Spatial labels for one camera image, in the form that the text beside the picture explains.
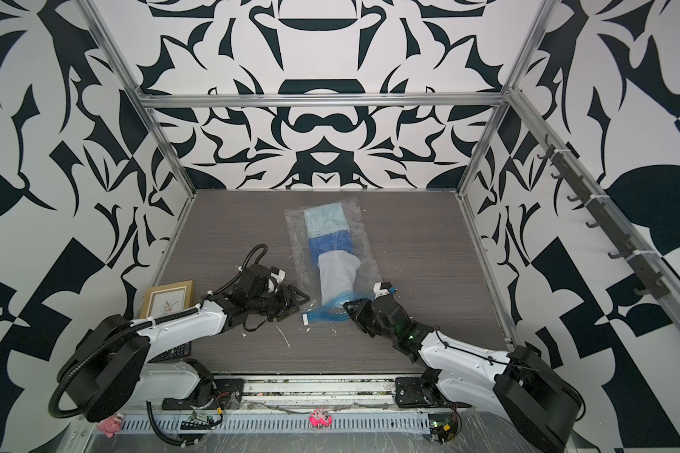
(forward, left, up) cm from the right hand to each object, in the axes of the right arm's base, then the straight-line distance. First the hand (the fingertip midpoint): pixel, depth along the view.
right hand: (341, 304), depth 82 cm
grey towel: (+10, +1, +2) cm, 10 cm away
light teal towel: (+35, +6, -4) cm, 36 cm away
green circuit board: (-28, -25, -9) cm, 39 cm away
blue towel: (+25, 0, -4) cm, 25 cm away
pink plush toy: (-28, +55, -4) cm, 62 cm away
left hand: (+2, +11, -1) cm, 11 cm away
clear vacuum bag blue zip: (+9, +10, -3) cm, 13 cm away
